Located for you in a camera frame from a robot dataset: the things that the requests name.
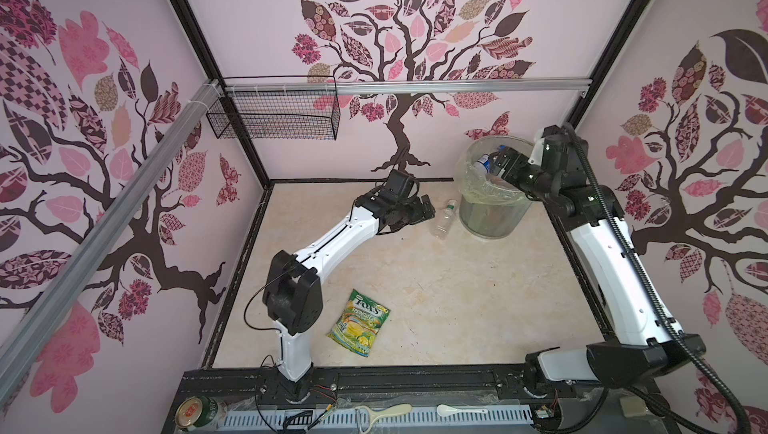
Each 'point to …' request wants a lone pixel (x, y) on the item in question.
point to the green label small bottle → (445, 219)
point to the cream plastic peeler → (397, 408)
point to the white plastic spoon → (446, 410)
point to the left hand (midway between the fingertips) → (423, 217)
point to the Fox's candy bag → (358, 322)
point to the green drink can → (198, 411)
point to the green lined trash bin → (490, 207)
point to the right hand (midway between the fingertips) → (506, 158)
